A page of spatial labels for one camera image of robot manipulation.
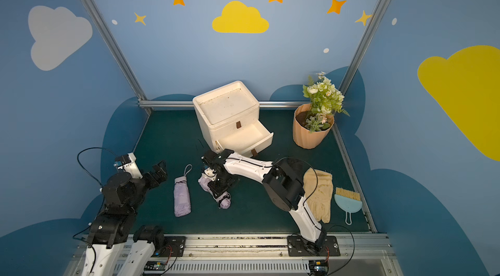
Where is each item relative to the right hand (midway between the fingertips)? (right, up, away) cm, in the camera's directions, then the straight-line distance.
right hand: (219, 191), depth 86 cm
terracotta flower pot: (+39, +25, +9) cm, 48 cm away
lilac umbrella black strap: (+3, -2, -5) cm, 6 cm away
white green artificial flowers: (+47, +40, -1) cm, 62 cm away
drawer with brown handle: (+12, +23, +10) cm, 27 cm away
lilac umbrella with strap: (-17, -3, -1) cm, 17 cm away
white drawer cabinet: (+4, +34, +3) cm, 35 cm away
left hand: (-22, +15, -15) cm, 31 cm away
